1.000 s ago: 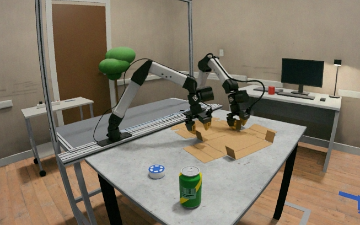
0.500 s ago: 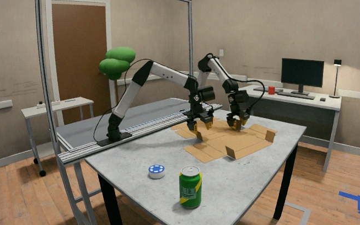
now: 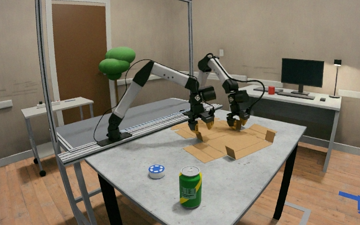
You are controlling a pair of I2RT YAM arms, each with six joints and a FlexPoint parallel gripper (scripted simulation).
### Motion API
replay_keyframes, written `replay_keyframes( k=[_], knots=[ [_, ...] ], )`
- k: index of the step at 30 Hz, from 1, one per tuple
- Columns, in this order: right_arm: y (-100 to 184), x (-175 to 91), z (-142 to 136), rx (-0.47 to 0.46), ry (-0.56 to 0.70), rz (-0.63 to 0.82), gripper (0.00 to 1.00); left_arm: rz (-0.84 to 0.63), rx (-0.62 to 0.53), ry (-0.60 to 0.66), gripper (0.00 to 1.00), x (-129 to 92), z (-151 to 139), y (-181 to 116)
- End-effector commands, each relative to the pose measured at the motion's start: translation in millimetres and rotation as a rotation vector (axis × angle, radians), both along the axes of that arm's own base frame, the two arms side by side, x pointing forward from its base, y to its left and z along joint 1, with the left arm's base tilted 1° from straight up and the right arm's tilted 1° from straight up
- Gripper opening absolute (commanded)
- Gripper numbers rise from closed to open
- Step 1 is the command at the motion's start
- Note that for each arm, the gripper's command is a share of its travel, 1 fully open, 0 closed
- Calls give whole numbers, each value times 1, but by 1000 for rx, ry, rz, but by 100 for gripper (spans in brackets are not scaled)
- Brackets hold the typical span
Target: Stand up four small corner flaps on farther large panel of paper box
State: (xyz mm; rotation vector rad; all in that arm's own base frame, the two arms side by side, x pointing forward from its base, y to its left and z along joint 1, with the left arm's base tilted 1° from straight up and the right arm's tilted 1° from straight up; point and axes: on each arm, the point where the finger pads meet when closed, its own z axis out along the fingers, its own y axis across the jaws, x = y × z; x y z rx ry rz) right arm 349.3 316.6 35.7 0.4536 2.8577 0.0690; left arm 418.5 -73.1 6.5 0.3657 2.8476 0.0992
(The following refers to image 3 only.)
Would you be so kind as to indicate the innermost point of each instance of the flat brown cardboard box blank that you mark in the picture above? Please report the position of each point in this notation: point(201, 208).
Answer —
point(221, 140)

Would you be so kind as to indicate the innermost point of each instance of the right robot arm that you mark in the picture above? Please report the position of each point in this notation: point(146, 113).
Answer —
point(139, 81)

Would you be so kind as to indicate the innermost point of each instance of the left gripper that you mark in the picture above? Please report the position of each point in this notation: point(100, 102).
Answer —
point(232, 121)

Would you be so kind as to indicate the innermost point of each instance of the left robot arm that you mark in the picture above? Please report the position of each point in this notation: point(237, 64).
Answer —
point(206, 65)

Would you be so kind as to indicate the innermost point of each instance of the green drink can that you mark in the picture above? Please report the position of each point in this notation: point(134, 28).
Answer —
point(190, 186)

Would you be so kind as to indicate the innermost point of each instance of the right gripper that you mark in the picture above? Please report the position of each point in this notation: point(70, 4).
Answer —
point(193, 125)

